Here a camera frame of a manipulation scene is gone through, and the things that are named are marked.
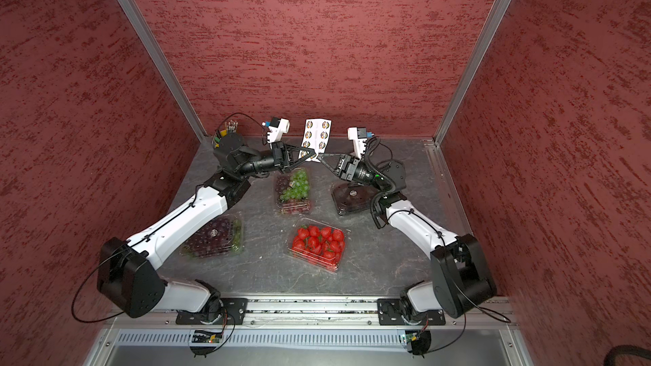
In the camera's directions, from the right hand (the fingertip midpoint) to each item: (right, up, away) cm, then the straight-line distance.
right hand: (315, 163), depth 64 cm
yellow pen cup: (-45, +7, +40) cm, 61 cm away
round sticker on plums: (+12, -11, +28) cm, 32 cm away
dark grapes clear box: (-32, -25, +17) cm, 44 cm away
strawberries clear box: (-1, -27, +19) cm, 33 cm away
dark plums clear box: (+12, -13, +29) cm, 34 cm away
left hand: (-1, +1, -1) cm, 2 cm away
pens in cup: (-38, +15, +38) cm, 56 cm away
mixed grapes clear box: (-11, -11, +30) cm, 33 cm away
